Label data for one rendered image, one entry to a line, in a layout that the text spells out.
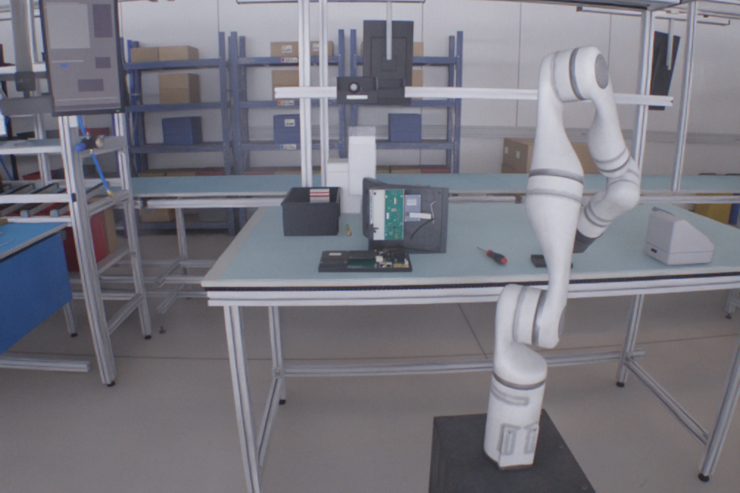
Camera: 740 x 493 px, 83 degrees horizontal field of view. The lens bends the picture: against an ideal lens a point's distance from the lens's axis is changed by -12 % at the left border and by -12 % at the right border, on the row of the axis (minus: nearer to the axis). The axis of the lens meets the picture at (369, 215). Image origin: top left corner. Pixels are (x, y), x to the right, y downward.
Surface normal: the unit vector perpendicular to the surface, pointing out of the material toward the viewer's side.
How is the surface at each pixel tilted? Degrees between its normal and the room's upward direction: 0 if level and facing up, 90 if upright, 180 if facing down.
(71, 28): 101
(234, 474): 0
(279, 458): 0
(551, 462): 0
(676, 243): 90
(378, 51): 98
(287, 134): 90
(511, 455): 90
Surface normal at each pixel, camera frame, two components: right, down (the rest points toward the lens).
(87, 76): 0.45, 0.40
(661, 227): -1.00, 0.02
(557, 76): -0.73, 0.26
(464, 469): 0.00, -0.97
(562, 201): -0.01, -0.06
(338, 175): 0.04, 0.25
